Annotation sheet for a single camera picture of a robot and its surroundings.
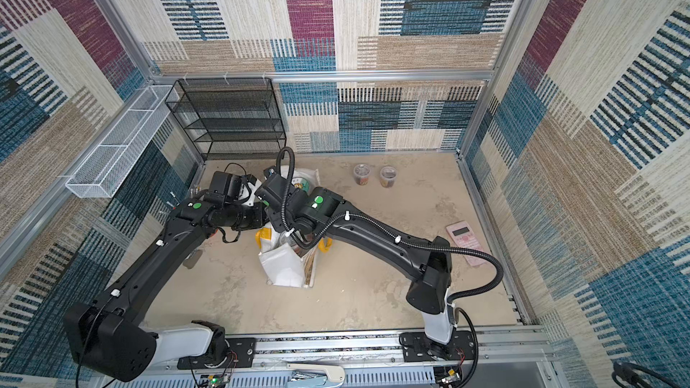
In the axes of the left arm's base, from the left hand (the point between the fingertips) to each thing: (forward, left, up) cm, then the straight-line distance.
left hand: (273, 216), depth 79 cm
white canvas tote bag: (-11, -4, -7) cm, 14 cm away
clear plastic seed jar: (+28, -27, -14) cm, 41 cm away
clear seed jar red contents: (+25, -37, -12) cm, 47 cm away
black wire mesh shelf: (+46, +25, +1) cm, 52 cm away
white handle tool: (-37, -18, -16) cm, 43 cm away
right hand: (-2, -7, +6) cm, 10 cm away
